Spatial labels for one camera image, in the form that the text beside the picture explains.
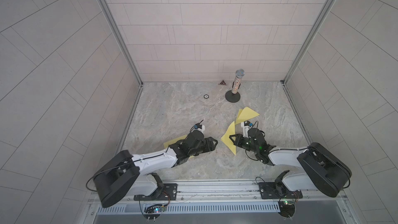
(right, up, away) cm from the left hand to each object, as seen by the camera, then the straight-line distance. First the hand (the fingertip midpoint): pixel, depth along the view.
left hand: (217, 144), depth 81 cm
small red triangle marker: (+6, +35, +35) cm, 50 cm away
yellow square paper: (+5, +1, +5) cm, 7 cm away
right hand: (+7, +2, +6) cm, 9 cm away
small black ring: (-6, +25, +27) cm, 38 cm away
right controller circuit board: (+31, -26, -11) cm, 42 cm away
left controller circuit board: (-28, -24, -15) cm, 40 cm away
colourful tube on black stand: (+12, +25, +27) cm, 39 cm away
